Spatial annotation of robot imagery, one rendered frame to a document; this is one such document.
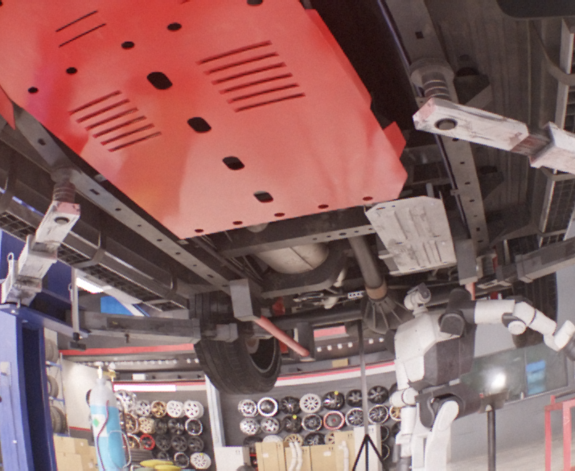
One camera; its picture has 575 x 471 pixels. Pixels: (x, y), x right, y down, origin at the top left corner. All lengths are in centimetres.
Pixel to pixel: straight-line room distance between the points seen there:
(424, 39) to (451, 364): 151
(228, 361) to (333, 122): 196
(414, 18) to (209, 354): 238
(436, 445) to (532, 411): 966
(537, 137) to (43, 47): 109
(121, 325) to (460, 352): 149
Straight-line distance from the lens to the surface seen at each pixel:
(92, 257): 232
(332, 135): 151
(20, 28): 114
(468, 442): 1200
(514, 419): 1202
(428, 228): 216
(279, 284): 297
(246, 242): 248
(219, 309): 319
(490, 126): 128
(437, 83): 126
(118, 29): 113
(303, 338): 336
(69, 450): 1012
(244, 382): 331
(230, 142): 151
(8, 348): 274
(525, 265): 251
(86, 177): 169
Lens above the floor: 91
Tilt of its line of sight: 19 degrees up
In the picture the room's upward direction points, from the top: 5 degrees counter-clockwise
